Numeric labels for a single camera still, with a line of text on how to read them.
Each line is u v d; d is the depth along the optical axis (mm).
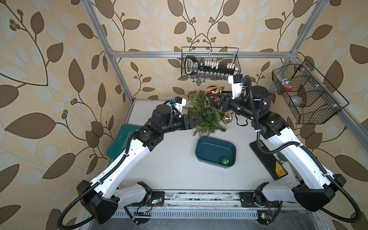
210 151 921
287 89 820
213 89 578
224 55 910
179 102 603
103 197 382
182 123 584
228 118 706
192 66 846
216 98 586
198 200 753
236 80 511
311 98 730
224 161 825
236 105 535
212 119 720
